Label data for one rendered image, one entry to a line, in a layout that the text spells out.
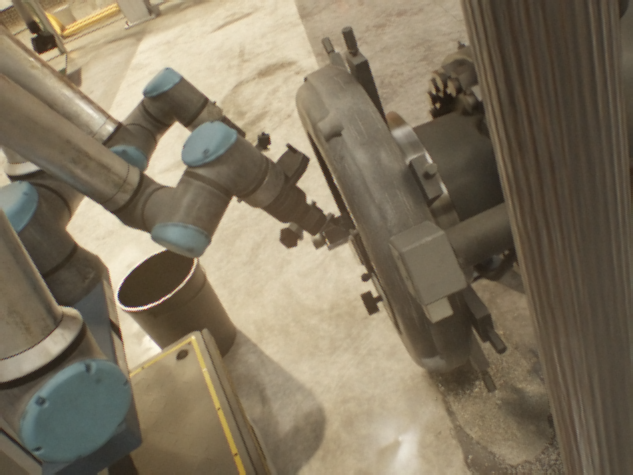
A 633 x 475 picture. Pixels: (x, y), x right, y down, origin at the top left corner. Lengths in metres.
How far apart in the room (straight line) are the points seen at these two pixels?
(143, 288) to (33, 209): 0.90
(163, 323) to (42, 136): 1.19
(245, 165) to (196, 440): 0.82
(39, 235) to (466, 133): 0.97
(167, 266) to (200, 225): 1.33
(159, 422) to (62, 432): 0.82
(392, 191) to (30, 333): 0.60
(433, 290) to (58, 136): 0.63
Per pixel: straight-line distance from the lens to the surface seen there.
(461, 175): 1.27
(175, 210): 0.94
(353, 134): 1.07
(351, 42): 1.17
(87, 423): 0.89
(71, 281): 1.48
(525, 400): 1.71
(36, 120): 0.95
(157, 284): 2.28
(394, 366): 1.88
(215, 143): 0.93
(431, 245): 0.94
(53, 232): 1.46
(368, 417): 1.80
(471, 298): 1.13
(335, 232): 1.52
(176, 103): 1.37
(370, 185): 1.03
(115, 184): 1.00
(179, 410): 1.66
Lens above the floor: 1.42
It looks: 34 degrees down
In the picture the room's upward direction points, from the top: 25 degrees counter-clockwise
